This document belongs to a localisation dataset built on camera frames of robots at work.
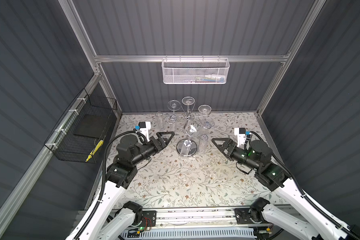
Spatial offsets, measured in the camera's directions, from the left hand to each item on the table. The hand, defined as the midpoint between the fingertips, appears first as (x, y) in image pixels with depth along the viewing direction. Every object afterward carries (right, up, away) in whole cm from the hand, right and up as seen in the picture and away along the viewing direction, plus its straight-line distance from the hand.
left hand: (172, 136), depth 63 cm
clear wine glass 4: (+17, +13, +16) cm, 27 cm away
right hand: (+19, -4, +2) cm, 20 cm away
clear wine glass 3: (+8, +19, +18) cm, 27 cm away
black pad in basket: (-44, +5, +15) cm, 46 cm away
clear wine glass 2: (-1, +16, +14) cm, 21 cm away
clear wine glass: (-10, +11, +27) cm, 31 cm away
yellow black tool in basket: (-36, -7, +5) cm, 37 cm away
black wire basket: (-45, 0, +10) cm, 46 cm away
